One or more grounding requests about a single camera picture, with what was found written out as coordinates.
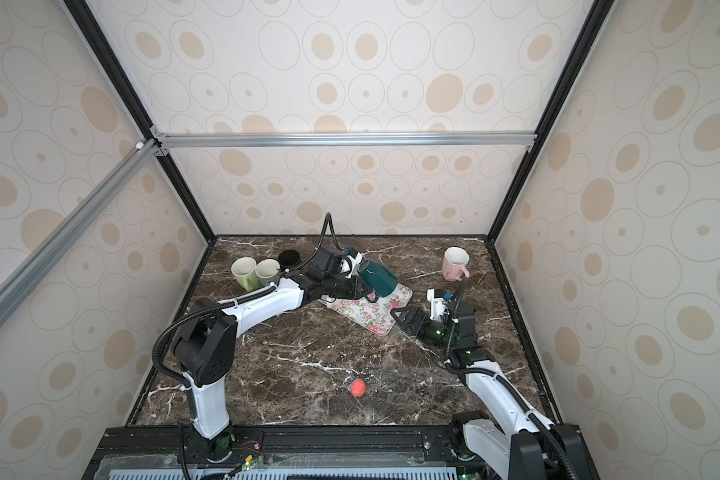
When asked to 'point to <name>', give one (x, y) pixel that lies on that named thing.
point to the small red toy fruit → (358, 387)
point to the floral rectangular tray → (373, 315)
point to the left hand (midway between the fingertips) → (379, 285)
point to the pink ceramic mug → (454, 264)
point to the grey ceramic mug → (267, 271)
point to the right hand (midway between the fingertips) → (401, 317)
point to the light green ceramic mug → (244, 270)
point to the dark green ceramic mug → (378, 279)
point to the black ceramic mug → (288, 259)
